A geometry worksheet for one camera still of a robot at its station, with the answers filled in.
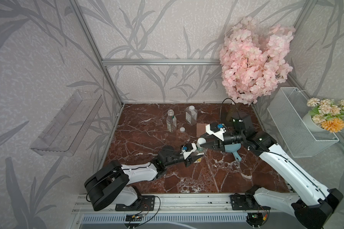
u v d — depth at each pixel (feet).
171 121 3.10
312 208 1.27
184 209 2.37
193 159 2.19
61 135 2.14
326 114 1.80
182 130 3.43
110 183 1.39
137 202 2.08
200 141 2.07
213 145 1.86
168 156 1.99
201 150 2.16
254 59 2.11
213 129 1.71
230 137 1.85
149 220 2.27
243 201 2.23
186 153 2.15
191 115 3.34
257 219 2.42
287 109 2.27
